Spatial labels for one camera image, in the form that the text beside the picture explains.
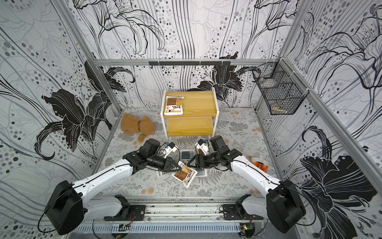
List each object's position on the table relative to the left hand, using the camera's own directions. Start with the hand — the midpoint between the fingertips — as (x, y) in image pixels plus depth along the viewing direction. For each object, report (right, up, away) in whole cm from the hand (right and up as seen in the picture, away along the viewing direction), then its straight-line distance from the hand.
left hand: (180, 172), depth 73 cm
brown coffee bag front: (+3, -1, -1) cm, 3 cm away
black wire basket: (+60, +44, +15) cm, 76 cm away
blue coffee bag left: (-12, -5, +13) cm, 19 cm away
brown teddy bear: (-36, +23, +26) cm, 50 cm away
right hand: (+7, +3, +4) cm, 8 cm away
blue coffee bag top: (+1, +4, +20) cm, 21 cm away
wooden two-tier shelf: (+6, +30, +1) cm, 30 cm away
